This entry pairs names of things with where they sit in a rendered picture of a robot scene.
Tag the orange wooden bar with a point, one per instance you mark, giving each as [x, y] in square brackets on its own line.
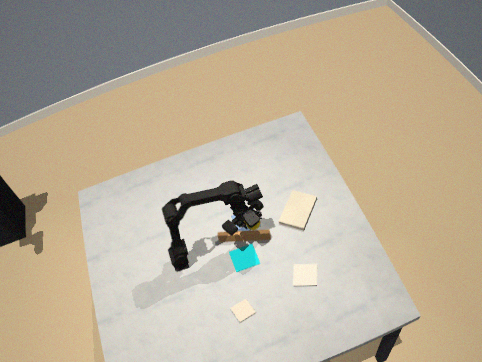
[245, 235]

